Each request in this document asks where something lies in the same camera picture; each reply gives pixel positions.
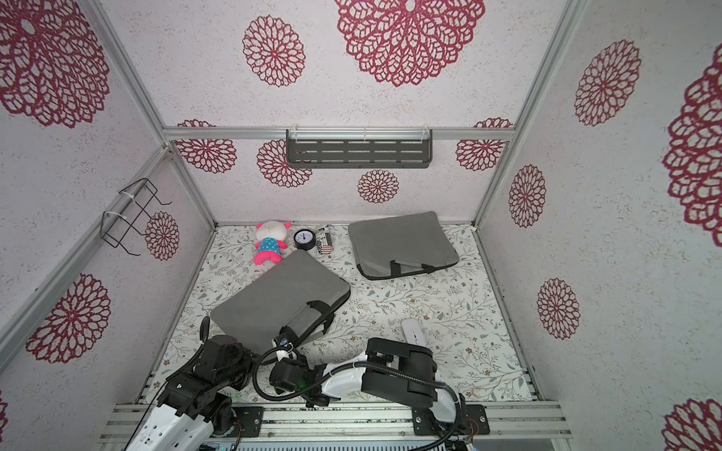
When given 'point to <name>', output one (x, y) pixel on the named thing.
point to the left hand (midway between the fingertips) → (264, 355)
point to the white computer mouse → (413, 332)
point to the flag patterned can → (325, 240)
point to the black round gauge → (305, 239)
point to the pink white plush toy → (270, 244)
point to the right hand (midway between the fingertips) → (271, 366)
